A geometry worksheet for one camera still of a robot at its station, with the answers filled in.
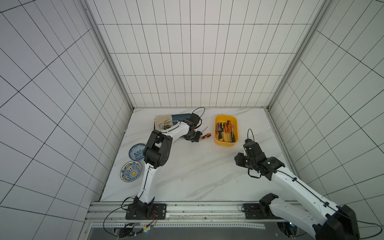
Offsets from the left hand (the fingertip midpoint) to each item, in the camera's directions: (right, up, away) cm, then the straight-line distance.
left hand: (194, 140), depth 100 cm
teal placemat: (-14, +16, +12) cm, 24 cm away
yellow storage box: (+23, +7, +4) cm, 24 cm away
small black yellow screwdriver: (+20, +6, +4) cm, 22 cm away
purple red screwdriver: (+17, +5, +4) cm, 18 cm away
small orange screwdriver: (+10, +3, +1) cm, 10 cm away
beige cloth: (-25, +13, +11) cm, 30 cm away
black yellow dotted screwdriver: (+27, +2, -1) cm, 27 cm away
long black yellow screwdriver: (+19, +5, +4) cm, 20 cm away
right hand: (+21, -7, -17) cm, 28 cm away
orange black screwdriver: (+25, +8, +5) cm, 27 cm away
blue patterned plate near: (-37, -16, -14) cm, 43 cm away
